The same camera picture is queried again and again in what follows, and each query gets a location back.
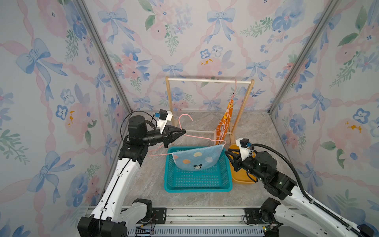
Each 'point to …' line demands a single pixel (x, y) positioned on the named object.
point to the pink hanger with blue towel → (170, 154)
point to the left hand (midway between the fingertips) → (184, 131)
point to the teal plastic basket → (216, 178)
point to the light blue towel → (198, 158)
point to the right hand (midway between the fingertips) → (228, 150)
